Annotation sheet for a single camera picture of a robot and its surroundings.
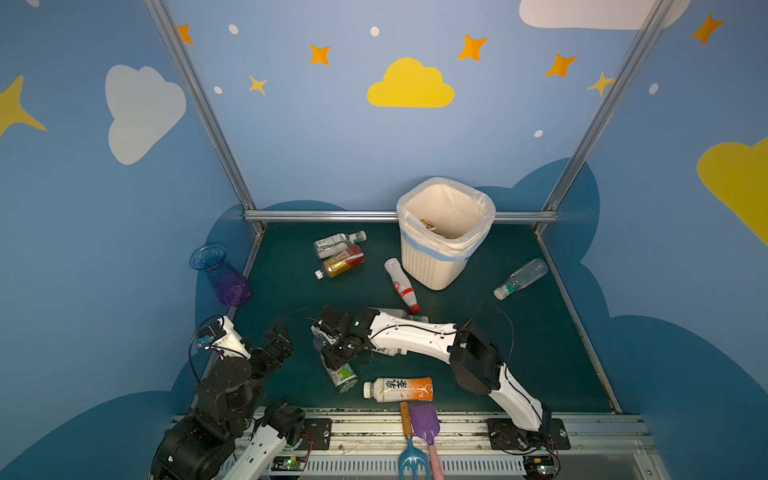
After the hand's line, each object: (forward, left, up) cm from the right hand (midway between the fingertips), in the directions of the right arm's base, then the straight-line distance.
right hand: (331, 358), depth 82 cm
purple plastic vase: (+23, +39, -3) cm, 45 cm away
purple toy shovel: (-14, -26, -4) cm, 30 cm away
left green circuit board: (-24, +7, -6) cm, 26 cm away
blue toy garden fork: (-21, -23, -3) cm, 31 cm away
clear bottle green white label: (+44, +7, -2) cm, 45 cm away
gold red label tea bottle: (+32, +5, 0) cm, 32 cm away
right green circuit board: (-21, -54, -6) cm, 58 cm away
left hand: (-3, +8, +24) cm, 25 cm away
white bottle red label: (+27, -19, -1) cm, 33 cm away
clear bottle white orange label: (+17, -20, -4) cm, 26 cm away
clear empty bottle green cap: (+37, -66, -5) cm, 76 cm away
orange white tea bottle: (-8, -15, 0) cm, 17 cm away
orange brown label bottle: (+44, -28, +10) cm, 53 cm away
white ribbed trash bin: (+27, -29, +7) cm, 40 cm away
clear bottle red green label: (-6, -5, +1) cm, 7 cm away
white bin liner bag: (+49, -34, +9) cm, 60 cm away
